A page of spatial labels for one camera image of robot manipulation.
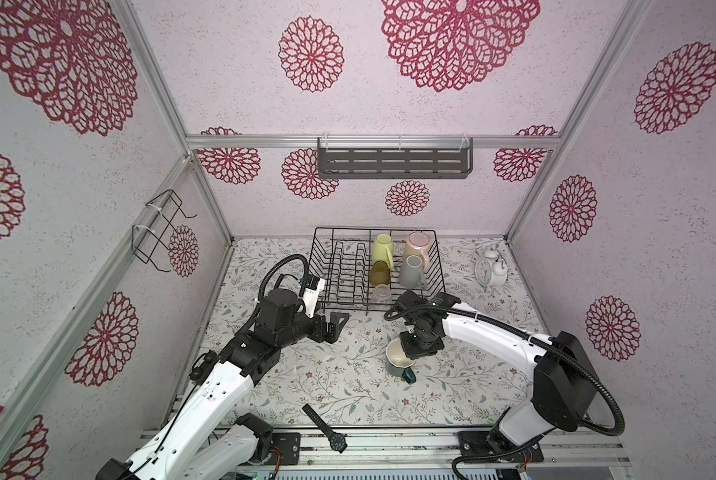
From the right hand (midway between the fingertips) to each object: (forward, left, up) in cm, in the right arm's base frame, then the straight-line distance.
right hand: (409, 350), depth 82 cm
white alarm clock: (+28, -28, +1) cm, 40 cm away
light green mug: (+35, +7, +3) cm, 36 cm away
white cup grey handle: (+26, -3, +1) cm, 26 cm away
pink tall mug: (+35, -5, +6) cm, 36 cm away
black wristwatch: (-21, +19, -7) cm, 29 cm away
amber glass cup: (+27, +8, 0) cm, 28 cm away
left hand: (+2, +20, +14) cm, 25 cm away
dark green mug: (-1, +3, -7) cm, 8 cm away
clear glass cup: (+21, +8, -3) cm, 23 cm away
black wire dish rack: (+41, +22, -8) cm, 47 cm away
